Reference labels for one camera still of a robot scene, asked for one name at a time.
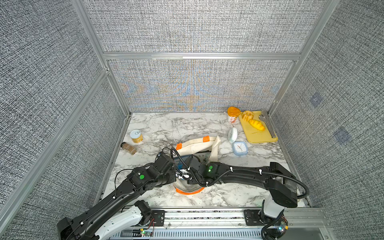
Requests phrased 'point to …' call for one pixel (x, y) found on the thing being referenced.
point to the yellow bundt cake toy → (247, 115)
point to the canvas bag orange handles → (209, 143)
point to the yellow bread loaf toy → (257, 124)
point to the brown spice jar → (129, 148)
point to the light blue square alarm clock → (240, 148)
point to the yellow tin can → (136, 136)
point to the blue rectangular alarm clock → (188, 159)
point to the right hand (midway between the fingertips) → (187, 166)
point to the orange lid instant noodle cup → (233, 113)
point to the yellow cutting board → (254, 135)
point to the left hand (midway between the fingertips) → (178, 175)
